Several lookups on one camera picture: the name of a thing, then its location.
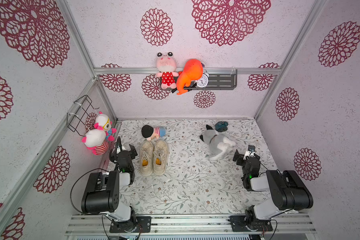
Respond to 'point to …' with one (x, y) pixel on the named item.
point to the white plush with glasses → (102, 122)
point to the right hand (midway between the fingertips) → (245, 149)
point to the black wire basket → (76, 120)
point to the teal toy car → (221, 126)
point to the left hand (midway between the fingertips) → (124, 148)
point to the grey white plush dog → (219, 146)
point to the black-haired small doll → (149, 132)
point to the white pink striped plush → (94, 140)
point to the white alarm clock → (203, 82)
